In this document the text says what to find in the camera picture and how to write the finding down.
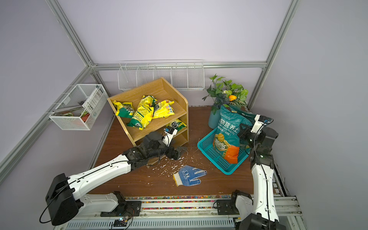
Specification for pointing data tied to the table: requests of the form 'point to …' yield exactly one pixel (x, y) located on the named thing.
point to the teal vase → (213, 120)
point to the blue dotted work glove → (187, 176)
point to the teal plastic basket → (205, 147)
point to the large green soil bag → (226, 139)
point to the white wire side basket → (79, 108)
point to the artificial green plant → (226, 93)
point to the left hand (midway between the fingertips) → (180, 146)
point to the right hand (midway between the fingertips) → (240, 123)
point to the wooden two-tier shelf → (172, 105)
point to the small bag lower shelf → (178, 125)
